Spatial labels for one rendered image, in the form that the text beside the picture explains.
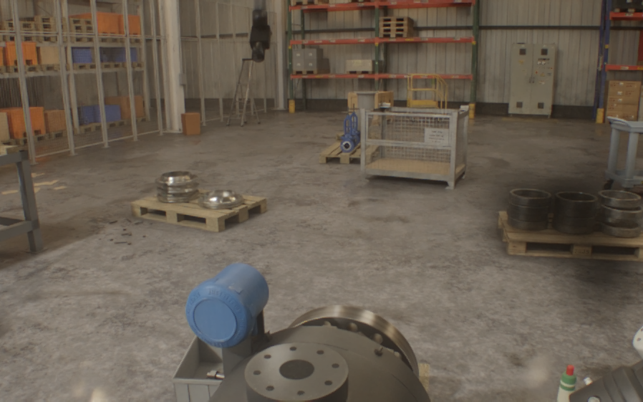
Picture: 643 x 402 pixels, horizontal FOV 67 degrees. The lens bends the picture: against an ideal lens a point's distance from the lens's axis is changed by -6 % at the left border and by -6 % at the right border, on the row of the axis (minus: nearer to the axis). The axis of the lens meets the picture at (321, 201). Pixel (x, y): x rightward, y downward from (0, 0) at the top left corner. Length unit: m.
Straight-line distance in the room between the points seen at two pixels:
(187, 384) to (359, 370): 1.40
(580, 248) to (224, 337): 3.64
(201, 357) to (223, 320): 1.66
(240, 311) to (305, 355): 0.18
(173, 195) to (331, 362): 4.55
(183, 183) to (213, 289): 4.30
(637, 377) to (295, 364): 0.69
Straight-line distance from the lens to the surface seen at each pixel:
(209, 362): 2.86
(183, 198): 5.49
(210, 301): 1.20
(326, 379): 1.05
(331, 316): 1.49
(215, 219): 4.87
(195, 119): 12.00
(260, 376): 1.06
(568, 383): 2.51
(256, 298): 1.25
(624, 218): 4.72
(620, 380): 0.60
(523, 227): 4.61
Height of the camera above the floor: 1.52
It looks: 15 degrees down
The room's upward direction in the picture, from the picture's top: 1 degrees counter-clockwise
